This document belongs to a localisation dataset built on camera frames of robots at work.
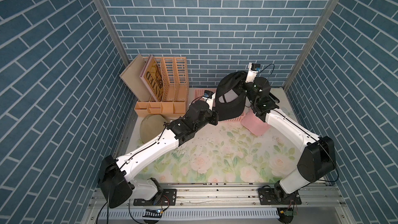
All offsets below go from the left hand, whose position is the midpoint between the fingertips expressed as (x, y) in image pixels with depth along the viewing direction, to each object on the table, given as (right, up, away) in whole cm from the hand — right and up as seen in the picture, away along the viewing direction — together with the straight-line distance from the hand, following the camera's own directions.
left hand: (223, 110), depth 72 cm
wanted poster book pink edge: (-42, +21, +24) cm, 53 cm away
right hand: (+10, +19, +6) cm, 22 cm away
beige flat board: (-53, +19, +18) cm, 59 cm away
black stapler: (+42, +6, +39) cm, 58 cm away
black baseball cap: (+5, +5, +8) cm, 10 cm away
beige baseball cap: (-40, -10, +14) cm, 43 cm away
